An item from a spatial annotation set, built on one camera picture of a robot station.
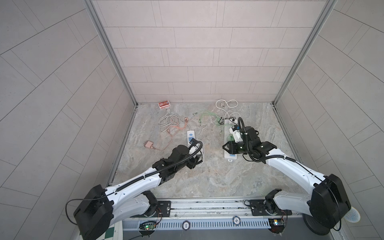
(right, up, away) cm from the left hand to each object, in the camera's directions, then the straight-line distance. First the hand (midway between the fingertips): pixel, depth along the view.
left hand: (199, 151), depth 80 cm
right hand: (+13, +2, +1) cm, 13 cm away
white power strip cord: (+18, +28, +36) cm, 49 cm away
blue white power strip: (-6, +6, +16) cm, 19 cm away
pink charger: (-32, +2, +12) cm, 34 cm away
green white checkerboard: (-37, -32, -15) cm, 51 cm away
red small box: (-27, +28, +34) cm, 52 cm away
